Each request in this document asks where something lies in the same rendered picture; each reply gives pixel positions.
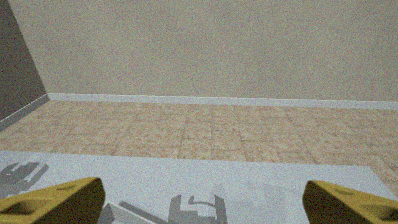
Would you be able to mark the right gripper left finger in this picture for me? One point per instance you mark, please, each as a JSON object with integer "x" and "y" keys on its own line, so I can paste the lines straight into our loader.
{"x": 75, "y": 202}

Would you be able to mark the grey open-top box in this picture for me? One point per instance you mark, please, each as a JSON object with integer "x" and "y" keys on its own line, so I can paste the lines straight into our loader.
{"x": 114, "y": 214}

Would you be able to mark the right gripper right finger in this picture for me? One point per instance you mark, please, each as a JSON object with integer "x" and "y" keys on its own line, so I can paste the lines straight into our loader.
{"x": 328, "y": 203}

